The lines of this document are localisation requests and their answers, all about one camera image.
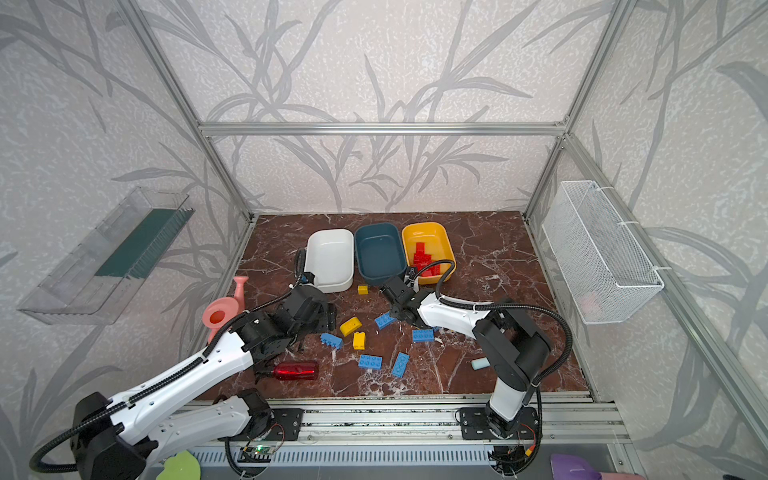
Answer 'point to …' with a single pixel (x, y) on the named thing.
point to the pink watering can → (217, 313)
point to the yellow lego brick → (359, 339)
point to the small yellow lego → (363, 290)
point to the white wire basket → (608, 268)
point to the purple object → (572, 467)
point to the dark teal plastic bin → (380, 252)
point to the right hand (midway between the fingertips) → (404, 296)
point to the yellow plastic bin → (437, 243)
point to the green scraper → (184, 466)
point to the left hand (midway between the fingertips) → (332, 304)
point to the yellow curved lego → (350, 326)
